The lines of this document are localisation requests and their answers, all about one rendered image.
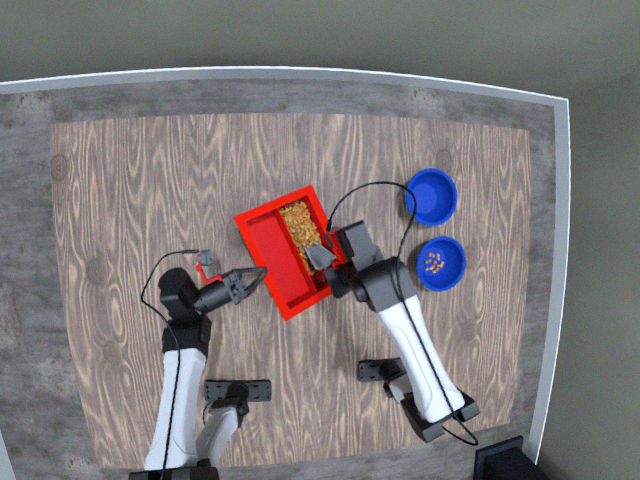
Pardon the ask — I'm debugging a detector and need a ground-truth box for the blue bowl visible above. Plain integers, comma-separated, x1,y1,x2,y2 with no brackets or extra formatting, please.
417,236,466,292
406,168,457,226

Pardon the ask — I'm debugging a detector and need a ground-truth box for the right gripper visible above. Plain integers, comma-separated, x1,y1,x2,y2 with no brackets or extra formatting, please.
322,227,354,299

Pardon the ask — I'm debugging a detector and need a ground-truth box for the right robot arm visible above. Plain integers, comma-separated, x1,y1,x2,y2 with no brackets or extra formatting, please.
324,219,480,443

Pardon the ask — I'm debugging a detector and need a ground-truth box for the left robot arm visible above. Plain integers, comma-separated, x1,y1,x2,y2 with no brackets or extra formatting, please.
128,267,272,480

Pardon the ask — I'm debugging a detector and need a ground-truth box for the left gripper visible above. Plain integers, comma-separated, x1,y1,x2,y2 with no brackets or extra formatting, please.
195,261,269,312

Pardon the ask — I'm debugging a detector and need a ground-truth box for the red divided box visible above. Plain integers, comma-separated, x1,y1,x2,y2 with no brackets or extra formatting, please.
234,185,340,322

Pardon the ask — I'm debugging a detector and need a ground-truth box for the light blue plastic scoop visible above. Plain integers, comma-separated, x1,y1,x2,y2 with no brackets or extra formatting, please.
303,241,337,271

